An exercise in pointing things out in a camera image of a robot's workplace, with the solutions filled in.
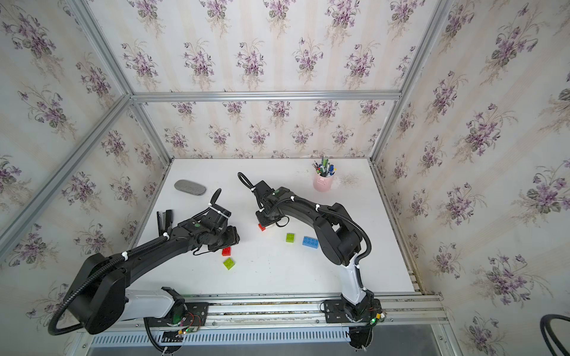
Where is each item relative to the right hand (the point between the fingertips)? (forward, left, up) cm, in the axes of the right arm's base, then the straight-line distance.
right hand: (269, 220), depth 92 cm
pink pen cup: (+18, -24, +3) cm, 30 cm away
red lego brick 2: (-13, +16, -2) cm, 21 cm away
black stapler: (0, +46, -2) cm, 46 cm away
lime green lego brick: (-17, +15, -3) cm, 23 cm away
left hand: (-9, +12, +1) cm, 15 cm away
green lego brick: (-6, -9, -3) cm, 11 cm away
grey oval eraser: (+18, +39, 0) cm, 43 cm away
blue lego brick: (-8, -17, -3) cm, 19 cm away
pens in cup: (+25, -25, +5) cm, 36 cm away
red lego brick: (-2, +3, -3) cm, 5 cm away
